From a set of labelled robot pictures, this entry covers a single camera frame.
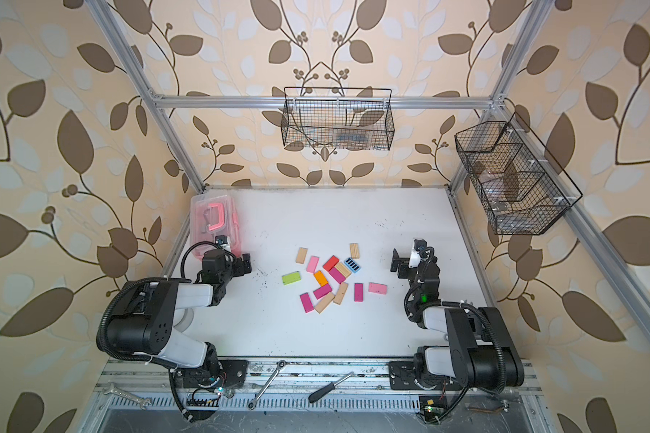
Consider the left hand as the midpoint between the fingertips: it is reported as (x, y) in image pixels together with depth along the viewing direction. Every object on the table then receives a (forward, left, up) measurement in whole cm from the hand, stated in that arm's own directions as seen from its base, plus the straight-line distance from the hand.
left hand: (230, 254), depth 95 cm
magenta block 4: (-12, -46, -3) cm, 47 cm away
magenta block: (-6, -38, -3) cm, 39 cm away
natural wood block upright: (-12, -40, -4) cm, 42 cm away
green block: (-7, -22, -4) cm, 24 cm away
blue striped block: (-3, -45, -3) cm, 45 cm away
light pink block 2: (-10, -52, -4) cm, 54 cm away
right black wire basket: (+3, -89, +31) cm, 94 cm away
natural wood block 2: (+3, -45, -2) cm, 45 cm away
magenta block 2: (-12, -33, -4) cm, 36 cm away
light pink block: (-2, -29, -3) cm, 30 cm away
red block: (-1, -36, -3) cm, 36 cm away
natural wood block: (+2, -25, -4) cm, 26 cm away
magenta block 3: (-16, -28, -5) cm, 33 cm away
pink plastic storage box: (+17, +10, +1) cm, 20 cm away
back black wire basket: (+39, -40, +31) cm, 63 cm away
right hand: (-1, -63, +6) cm, 63 cm away
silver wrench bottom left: (-40, +23, -4) cm, 46 cm away
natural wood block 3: (-16, -34, -4) cm, 37 cm away
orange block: (-7, -33, -4) cm, 34 cm away
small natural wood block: (-3, -40, -3) cm, 40 cm away
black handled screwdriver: (-40, -36, -3) cm, 54 cm away
